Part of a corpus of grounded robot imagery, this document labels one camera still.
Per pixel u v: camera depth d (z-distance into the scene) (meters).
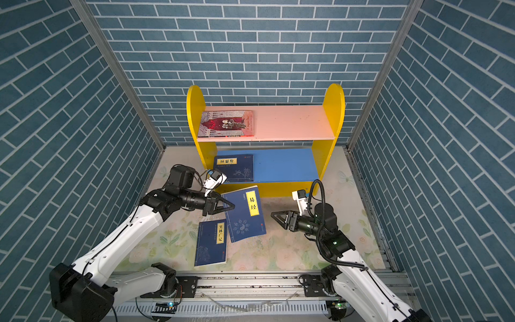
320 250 0.58
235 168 0.89
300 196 0.69
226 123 0.72
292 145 1.25
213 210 0.64
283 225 0.67
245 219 0.69
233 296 0.74
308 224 0.64
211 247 0.83
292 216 0.65
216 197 0.63
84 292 0.37
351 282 0.56
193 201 0.62
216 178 0.64
